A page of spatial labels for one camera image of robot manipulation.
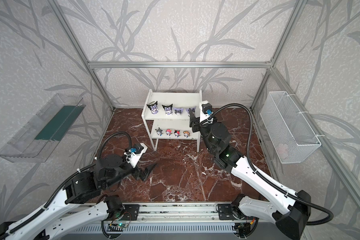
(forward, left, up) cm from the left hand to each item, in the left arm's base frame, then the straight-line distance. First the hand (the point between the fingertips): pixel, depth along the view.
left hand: (152, 152), depth 65 cm
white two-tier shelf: (+17, -5, +5) cm, 19 cm away
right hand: (+17, -21, +15) cm, 30 cm away
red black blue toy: (+16, -10, -9) cm, 21 cm away
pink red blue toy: (+17, -5, -9) cm, 20 cm away
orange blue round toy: (+16, -15, -9) cm, 23 cm away
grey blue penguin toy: (+17, +1, -9) cm, 19 cm away
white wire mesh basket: (+5, -59, +7) cm, 60 cm away
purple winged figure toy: (+17, -11, +8) cm, 22 cm away
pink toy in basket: (+6, -63, -6) cm, 63 cm away
